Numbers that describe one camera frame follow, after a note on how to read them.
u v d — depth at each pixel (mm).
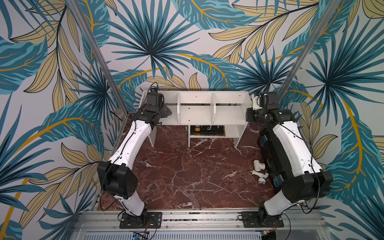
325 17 718
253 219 733
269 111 559
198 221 749
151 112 598
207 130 919
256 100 696
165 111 733
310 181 414
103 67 896
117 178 429
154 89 694
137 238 709
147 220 717
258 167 893
